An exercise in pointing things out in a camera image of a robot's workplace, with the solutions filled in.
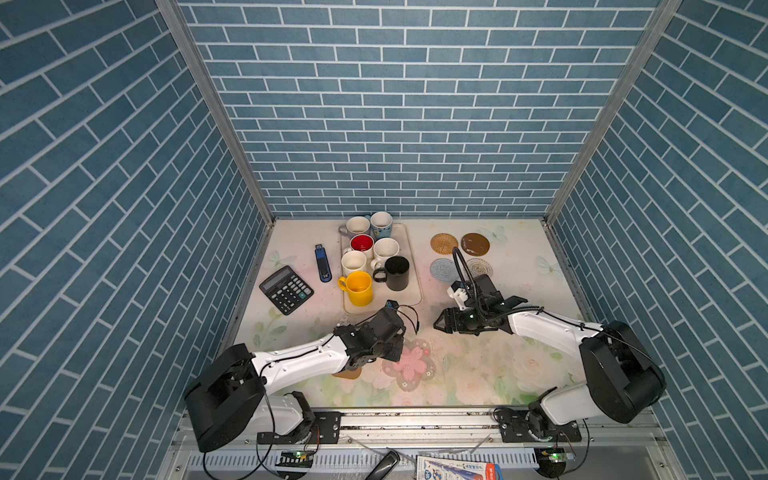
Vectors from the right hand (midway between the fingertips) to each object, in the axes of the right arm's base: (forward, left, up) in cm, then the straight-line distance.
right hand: (439, 322), depth 87 cm
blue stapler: (+19, +40, -1) cm, 45 cm away
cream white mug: (+19, +29, +2) cm, 35 cm away
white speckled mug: (+25, +20, +2) cm, 32 cm away
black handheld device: (-35, +12, 0) cm, 37 cm away
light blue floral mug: (+35, +21, +4) cm, 42 cm away
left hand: (-8, +11, -1) cm, 13 cm away
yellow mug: (+12, +26, -3) cm, 29 cm away
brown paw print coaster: (-15, +24, -5) cm, 29 cm away
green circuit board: (-35, +34, -7) cm, 49 cm away
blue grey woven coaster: (+22, -2, -4) cm, 23 cm away
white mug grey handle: (+36, +32, +2) cm, 48 cm away
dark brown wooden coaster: (+35, -14, -4) cm, 38 cm away
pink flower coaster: (-11, +7, -6) cm, 14 cm away
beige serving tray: (+11, +19, -4) cm, 22 cm away
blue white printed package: (-34, 0, -4) cm, 34 cm away
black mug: (+16, +15, +2) cm, 21 cm away
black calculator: (+9, +50, -2) cm, 51 cm away
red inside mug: (+27, +27, +3) cm, 38 cm away
